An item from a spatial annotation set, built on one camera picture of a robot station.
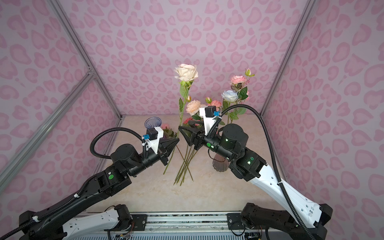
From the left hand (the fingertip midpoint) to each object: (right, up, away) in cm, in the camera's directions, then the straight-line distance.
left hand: (177, 137), depth 57 cm
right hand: (+3, +4, -4) cm, 6 cm away
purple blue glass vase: (-20, +7, +34) cm, 40 cm away
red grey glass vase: (+21, -17, +29) cm, 40 cm away
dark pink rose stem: (+3, -13, +41) cm, 43 cm away
